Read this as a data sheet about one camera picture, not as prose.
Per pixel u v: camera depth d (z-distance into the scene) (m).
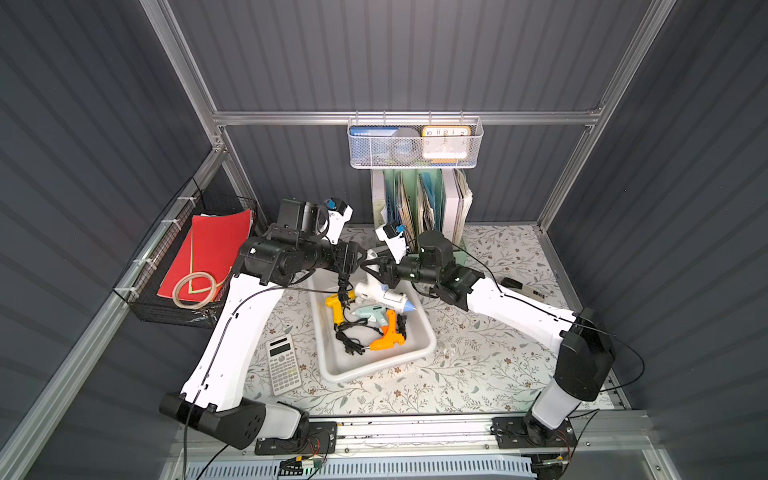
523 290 0.96
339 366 0.85
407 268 0.66
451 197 0.94
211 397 0.38
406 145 0.90
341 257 0.57
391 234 0.64
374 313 0.93
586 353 0.44
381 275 0.67
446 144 0.87
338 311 0.94
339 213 0.58
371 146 0.84
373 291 0.73
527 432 0.67
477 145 0.86
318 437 0.74
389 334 0.85
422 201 0.99
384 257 0.70
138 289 0.60
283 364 0.85
